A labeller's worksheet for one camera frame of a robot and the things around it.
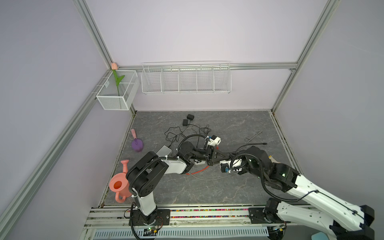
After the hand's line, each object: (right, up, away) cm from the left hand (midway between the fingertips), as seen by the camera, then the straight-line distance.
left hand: (227, 163), depth 66 cm
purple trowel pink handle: (-54, +4, +34) cm, 64 cm away
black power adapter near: (-23, +19, +46) cm, 55 cm away
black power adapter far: (-19, +23, +49) cm, 58 cm away
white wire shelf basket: (-21, +49, +33) cm, 63 cm away
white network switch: (-14, -1, +6) cm, 15 cm away
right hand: (+4, +5, +4) cm, 7 cm away
